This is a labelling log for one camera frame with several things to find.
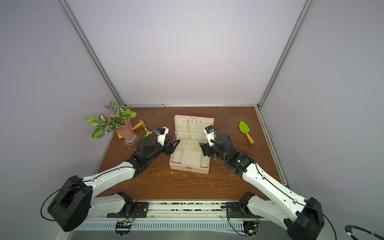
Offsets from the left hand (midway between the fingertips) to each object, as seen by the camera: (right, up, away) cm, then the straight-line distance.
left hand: (176, 138), depth 80 cm
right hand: (+17, +1, -5) cm, 18 cm away
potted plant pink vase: (-33, +9, +3) cm, 34 cm away
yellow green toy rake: (-23, +1, +23) cm, 33 cm away
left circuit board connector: (-25, -43, -9) cm, 51 cm away
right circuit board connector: (+37, -42, -10) cm, 57 cm away
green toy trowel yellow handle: (+47, +4, +26) cm, 54 cm away
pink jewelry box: (+7, -10, +5) cm, 13 cm away
